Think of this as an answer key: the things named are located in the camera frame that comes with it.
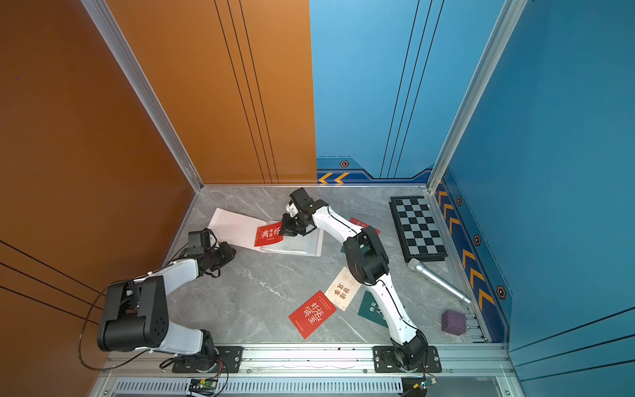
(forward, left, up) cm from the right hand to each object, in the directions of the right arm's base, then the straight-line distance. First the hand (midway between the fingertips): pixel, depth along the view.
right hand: (280, 231), depth 96 cm
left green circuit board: (-48, +18, -10) cm, 53 cm away
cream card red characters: (-20, -24, -7) cm, 32 cm away
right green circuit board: (-48, -44, -8) cm, 66 cm away
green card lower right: (-27, -33, -7) cm, 43 cm away
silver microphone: (-12, -51, -4) cm, 52 cm away
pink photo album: (+6, +21, -8) cm, 23 cm away
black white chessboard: (+4, -55, -4) cm, 55 cm away
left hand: (-5, +17, -3) cm, 18 cm away
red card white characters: (0, +5, -2) cm, 6 cm away
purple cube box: (-32, -58, -3) cm, 66 cm away
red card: (-29, -14, -8) cm, 33 cm away
